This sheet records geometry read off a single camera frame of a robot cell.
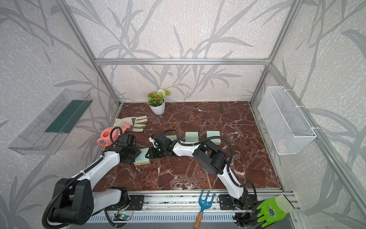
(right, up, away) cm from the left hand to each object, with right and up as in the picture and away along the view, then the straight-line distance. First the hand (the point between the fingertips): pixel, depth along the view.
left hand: (139, 152), depth 88 cm
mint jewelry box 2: (+48, +11, +11) cm, 50 cm away
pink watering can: (-20, +8, -2) cm, 22 cm away
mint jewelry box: (+3, -3, -4) cm, 6 cm away
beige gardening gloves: (-8, +17, +17) cm, 25 cm away
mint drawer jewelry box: (+32, +9, +8) cm, 34 cm away
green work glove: (+74, -24, -18) cm, 80 cm away
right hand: (+5, -1, -2) cm, 6 cm away
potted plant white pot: (+7, +34, +13) cm, 37 cm away
